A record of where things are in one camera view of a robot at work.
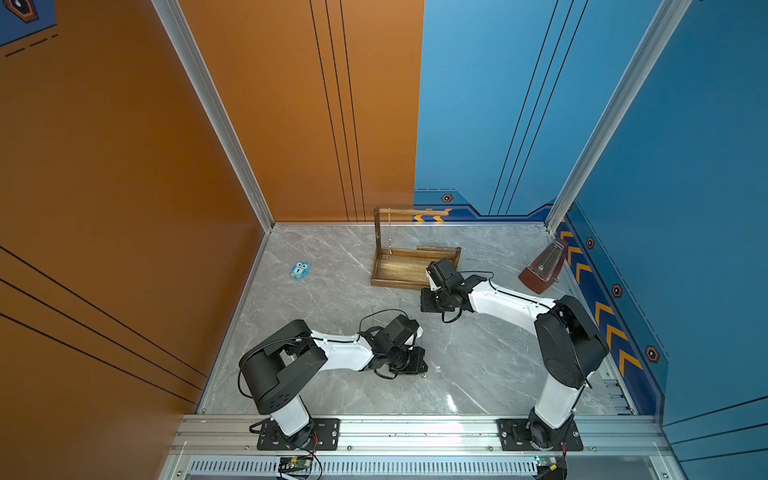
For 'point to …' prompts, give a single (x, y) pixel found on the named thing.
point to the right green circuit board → (548, 462)
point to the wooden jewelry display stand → (407, 267)
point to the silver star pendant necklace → (389, 224)
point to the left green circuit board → (295, 462)
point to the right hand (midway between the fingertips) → (421, 303)
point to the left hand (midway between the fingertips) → (430, 366)
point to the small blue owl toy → (300, 271)
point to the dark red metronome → (544, 271)
